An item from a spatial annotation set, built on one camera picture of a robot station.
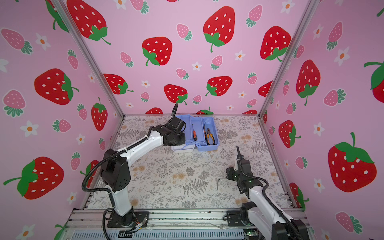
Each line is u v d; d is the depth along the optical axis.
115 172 0.47
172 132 0.66
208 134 1.07
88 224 0.73
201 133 1.01
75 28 0.75
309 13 0.70
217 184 0.86
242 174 0.66
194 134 0.98
